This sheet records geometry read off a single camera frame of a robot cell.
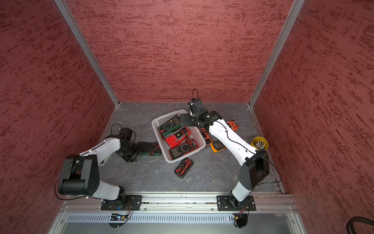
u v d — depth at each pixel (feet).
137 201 2.43
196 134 3.08
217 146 3.04
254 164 1.38
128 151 2.48
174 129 3.20
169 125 3.18
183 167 2.71
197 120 1.90
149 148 2.87
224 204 2.42
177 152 2.94
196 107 1.96
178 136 3.10
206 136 3.11
